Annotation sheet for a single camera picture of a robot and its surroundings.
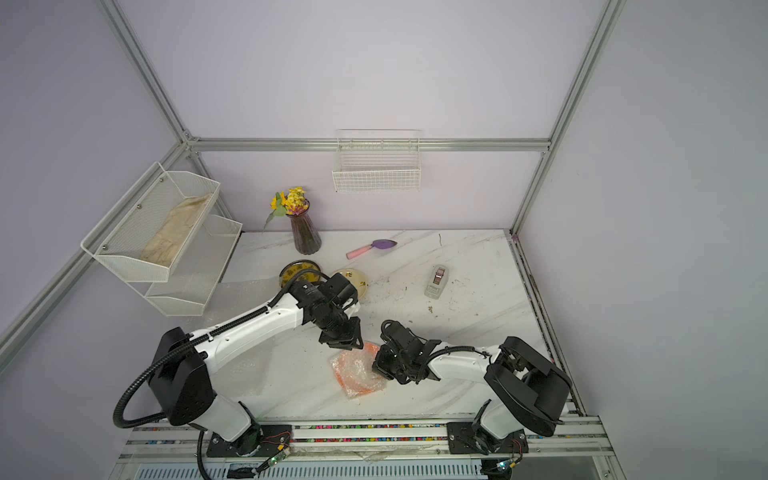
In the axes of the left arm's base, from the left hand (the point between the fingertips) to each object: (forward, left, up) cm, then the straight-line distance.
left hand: (355, 352), depth 77 cm
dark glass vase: (+46, +23, -4) cm, 51 cm away
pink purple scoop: (+47, -5, -9) cm, 49 cm away
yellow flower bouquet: (+45, +22, +14) cm, 52 cm away
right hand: (-2, -3, -10) cm, 10 cm away
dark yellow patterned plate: (+37, +26, -10) cm, 46 cm away
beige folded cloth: (+21, +50, +19) cm, 57 cm away
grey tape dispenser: (+29, -26, -7) cm, 39 cm away
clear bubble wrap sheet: (-3, +1, -7) cm, 8 cm away
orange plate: (-3, +1, -7) cm, 8 cm away
